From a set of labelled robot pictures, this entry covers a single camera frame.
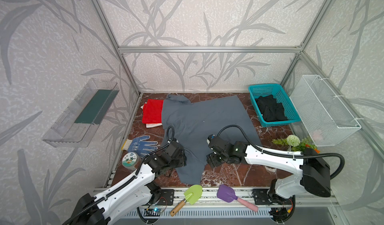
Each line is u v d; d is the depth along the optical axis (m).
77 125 0.65
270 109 1.03
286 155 0.47
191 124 1.03
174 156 0.63
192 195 0.74
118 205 0.44
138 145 0.91
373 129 0.57
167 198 0.73
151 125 0.99
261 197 0.74
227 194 0.74
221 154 0.60
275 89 1.14
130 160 0.78
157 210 0.70
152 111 1.02
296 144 0.77
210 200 0.74
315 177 0.40
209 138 0.73
